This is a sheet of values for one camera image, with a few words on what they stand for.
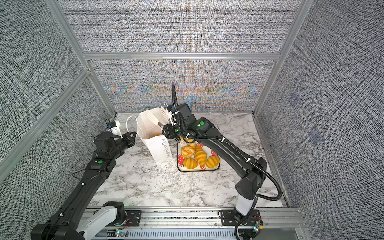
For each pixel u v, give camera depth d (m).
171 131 0.63
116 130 0.69
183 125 0.53
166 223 0.73
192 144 0.98
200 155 0.92
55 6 0.69
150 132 0.99
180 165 0.91
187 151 0.93
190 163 0.88
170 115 0.65
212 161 0.88
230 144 0.46
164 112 0.76
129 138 0.67
